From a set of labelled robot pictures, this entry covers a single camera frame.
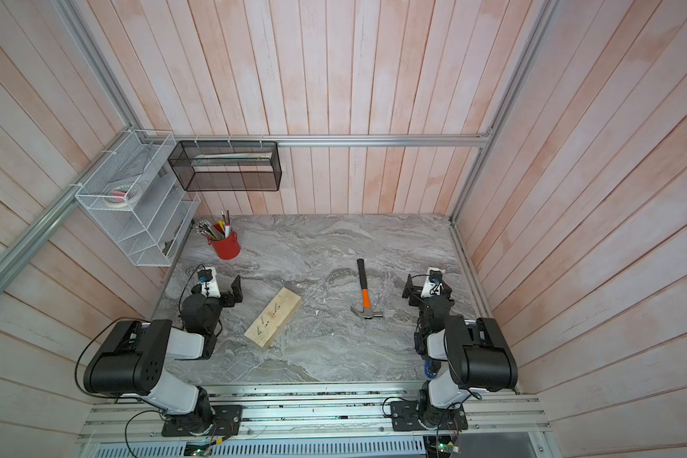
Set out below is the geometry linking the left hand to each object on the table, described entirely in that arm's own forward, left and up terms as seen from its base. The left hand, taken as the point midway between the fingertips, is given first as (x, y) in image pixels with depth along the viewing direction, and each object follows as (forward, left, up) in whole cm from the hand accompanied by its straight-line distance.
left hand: (227, 278), depth 92 cm
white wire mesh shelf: (+10, +20, +23) cm, 32 cm away
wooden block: (-12, -17, -5) cm, 21 cm away
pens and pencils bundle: (+19, +7, +2) cm, 21 cm away
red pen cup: (+18, +6, -6) cm, 19 cm away
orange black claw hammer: (-9, -47, -7) cm, 48 cm away
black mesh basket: (+39, +5, +16) cm, 43 cm away
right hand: (+1, -65, +2) cm, 65 cm away
